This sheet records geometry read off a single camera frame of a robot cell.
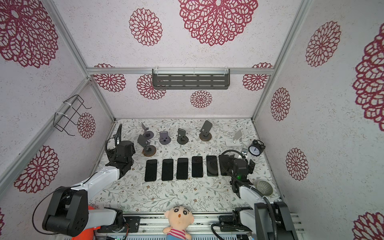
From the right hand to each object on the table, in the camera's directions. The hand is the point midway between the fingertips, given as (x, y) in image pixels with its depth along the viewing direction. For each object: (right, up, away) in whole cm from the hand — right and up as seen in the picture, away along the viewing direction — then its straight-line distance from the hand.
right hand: (243, 156), depth 87 cm
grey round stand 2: (-37, +9, +17) cm, 41 cm away
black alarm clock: (+11, +4, +8) cm, 14 cm away
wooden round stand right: (-21, +13, +17) cm, 30 cm away
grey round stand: (-49, +10, +16) cm, 53 cm away
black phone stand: (-56, -10, +6) cm, 57 cm away
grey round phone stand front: (-61, +12, +22) cm, 66 cm away
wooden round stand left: (-58, +1, +14) cm, 60 cm away
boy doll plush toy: (-36, -26, -19) cm, 48 cm away
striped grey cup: (+10, -17, -4) cm, 21 cm away
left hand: (-73, +4, 0) cm, 73 cm away
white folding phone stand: (0, +9, +13) cm, 16 cm away
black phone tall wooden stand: (-36, -8, +7) cm, 38 cm away
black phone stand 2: (-45, -9, +5) cm, 46 cm away
